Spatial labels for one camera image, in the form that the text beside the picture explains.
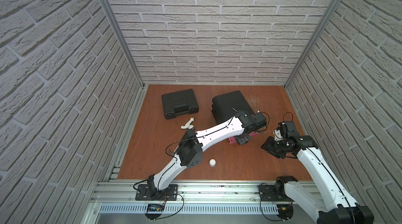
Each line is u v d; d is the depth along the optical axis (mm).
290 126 622
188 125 952
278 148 659
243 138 724
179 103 1031
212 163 808
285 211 697
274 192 728
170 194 736
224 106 871
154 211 715
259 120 632
